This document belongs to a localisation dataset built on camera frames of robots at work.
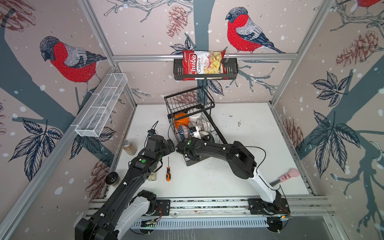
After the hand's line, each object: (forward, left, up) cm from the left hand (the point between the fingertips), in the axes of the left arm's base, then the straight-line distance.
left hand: (165, 144), depth 79 cm
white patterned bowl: (+17, -21, -6) cm, 28 cm away
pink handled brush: (-11, -72, -14) cm, 74 cm away
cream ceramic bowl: (+8, -21, -3) cm, 22 cm away
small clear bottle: (-13, +7, -12) cm, 20 cm away
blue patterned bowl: (+11, -9, -4) cm, 15 cm away
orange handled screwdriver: (-11, -1, -15) cm, 19 cm away
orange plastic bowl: (+21, -9, -6) cm, 24 cm away
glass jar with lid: (+2, +24, -9) cm, 26 cm away
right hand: (+6, -23, -7) cm, 25 cm away
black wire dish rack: (+46, -13, -13) cm, 49 cm away
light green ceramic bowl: (+7, -27, -5) cm, 29 cm away
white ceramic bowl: (+26, -16, -9) cm, 32 cm away
